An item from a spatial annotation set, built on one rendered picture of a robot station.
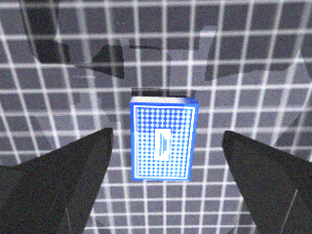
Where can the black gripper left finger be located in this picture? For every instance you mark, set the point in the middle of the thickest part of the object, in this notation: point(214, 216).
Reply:
point(55, 192)

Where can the black grid work mat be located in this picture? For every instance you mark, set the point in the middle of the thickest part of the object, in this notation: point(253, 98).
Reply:
point(69, 68)

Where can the blue rectangular card box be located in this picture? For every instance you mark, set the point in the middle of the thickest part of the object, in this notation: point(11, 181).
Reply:
point(162, 136)

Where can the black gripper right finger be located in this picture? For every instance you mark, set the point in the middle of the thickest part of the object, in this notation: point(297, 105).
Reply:
point(276, 186)

